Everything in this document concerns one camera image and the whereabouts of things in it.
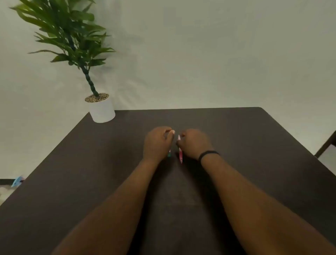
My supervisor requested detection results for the person's right hand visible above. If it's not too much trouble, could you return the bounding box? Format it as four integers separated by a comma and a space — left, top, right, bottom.
175, 128, 215, 161

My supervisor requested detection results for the pink mechanical pencil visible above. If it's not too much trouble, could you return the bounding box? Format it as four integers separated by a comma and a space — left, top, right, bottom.
177, 135, 183, 164

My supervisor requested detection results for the person's left hand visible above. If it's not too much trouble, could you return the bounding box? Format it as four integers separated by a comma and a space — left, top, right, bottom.
142, 126, 176, 165

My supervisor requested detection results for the green artificial plant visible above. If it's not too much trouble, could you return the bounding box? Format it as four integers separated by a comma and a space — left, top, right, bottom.
10, 0, 116, 99

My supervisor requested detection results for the white plant pot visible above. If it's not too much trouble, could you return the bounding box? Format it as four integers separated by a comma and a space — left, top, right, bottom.
84, 92, 116, 124

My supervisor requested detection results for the blue object on floor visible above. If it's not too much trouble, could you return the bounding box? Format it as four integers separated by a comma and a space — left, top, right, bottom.
10, 175, 26, 188

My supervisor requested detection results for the black wristband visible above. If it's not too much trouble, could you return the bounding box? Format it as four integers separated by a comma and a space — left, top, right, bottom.
198, 150, 220, 165

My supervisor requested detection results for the person's left forearm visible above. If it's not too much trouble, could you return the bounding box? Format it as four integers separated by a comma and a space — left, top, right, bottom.
51, 157, 161, 255

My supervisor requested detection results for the person's right forearm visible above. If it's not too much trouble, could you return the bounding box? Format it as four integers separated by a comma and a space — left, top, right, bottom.
201, 154, 336, 255

